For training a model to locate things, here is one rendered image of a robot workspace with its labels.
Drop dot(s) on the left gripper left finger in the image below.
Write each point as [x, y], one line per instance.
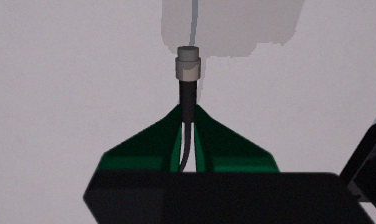
[149, 149]

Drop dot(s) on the black and grey cable plug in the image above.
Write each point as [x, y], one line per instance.
[188, 71]

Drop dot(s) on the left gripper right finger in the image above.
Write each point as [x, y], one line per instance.
[225, 150]

